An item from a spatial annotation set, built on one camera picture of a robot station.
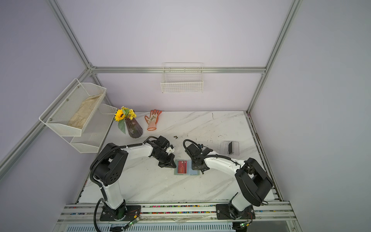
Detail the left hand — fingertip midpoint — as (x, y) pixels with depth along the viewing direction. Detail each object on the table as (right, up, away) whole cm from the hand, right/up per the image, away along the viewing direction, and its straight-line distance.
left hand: (175, 167), depth 89 cm
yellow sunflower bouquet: (-30, +35, -5) cm, 46 cm away
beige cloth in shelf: (-50, +30, -13) cm, 60 cm away
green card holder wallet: (+9, -1, -1) cm, 9 cm away
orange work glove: (-20, +30, +22) cm, 43 cm away
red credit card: (+5, 0, 0) cm, 5 cm away
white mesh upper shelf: (-57, +35, -9) cm, 68 cm away
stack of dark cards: (+36, +12, +2) cm, 38 cm away
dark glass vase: (-29, +23, +10) cm, 39 cm away
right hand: (+13, +1, -1) cm, 13 cm away
